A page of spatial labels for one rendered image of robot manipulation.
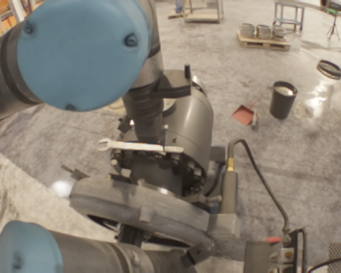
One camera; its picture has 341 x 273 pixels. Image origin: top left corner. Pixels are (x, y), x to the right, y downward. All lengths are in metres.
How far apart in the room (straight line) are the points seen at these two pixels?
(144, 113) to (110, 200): 0.37
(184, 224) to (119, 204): 0.22
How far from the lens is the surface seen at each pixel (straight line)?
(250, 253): 1.52
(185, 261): 0.34
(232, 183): 0.77
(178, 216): 0.61
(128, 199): 0.59
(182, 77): 0.30
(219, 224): 0.69
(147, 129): 0.35
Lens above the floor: 1.48
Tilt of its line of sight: 47 degrees down
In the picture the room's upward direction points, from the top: 14 degrees counter-clockwise
